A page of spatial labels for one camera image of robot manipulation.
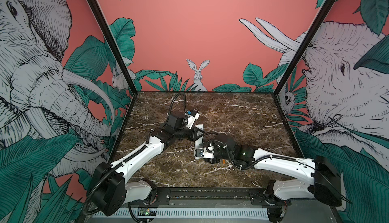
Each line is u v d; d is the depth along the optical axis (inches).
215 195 29.5
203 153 23.9
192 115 28.0
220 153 25.0
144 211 27.5
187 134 27.0
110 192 16.0
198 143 29.1
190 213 27.6
